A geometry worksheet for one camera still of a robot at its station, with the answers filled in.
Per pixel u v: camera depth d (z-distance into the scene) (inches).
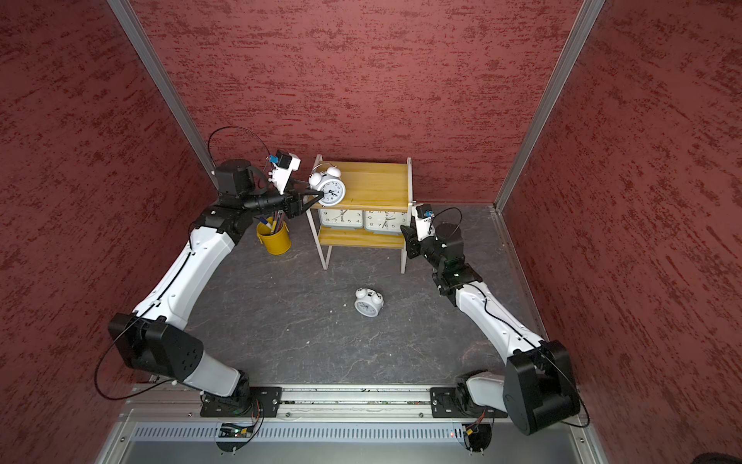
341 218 35.4
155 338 16.2
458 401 26.3
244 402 26.4
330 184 27.9
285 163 24.0
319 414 29.3
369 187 32.0
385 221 35.1
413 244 27.9
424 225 27.3
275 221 38.2
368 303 33.5
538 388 16.0
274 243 39.6
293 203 24.9
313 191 27.4
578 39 29.8
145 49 30.2
